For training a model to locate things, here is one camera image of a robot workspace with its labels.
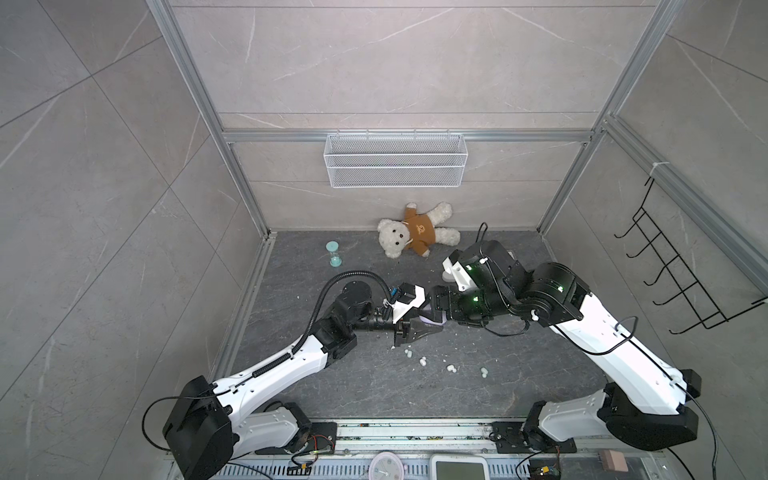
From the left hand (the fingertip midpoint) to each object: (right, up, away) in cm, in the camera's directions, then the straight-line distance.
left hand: (439, 315), depth 63 cm
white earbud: (-1, -18, +23) cm, 29 cm away
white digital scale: (+5, -35, +4) cm, 36 cm away
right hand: (-2, +1, -1) cm, 3 cm away
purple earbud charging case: (0, -1, -3) cm, 3 cm away
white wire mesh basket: (-9, +45, +38) cm, 60 cm away
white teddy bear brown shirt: (0, +22, +47) cm, 52 cm away
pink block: (+42, -36, +6) cm, 56 cm away
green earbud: (-5, -16, +24) cm, 30 cm away
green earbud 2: (+16, -21, +21) cm, 34 cm away
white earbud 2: (+7, -20, +21) cm, 30 cm away
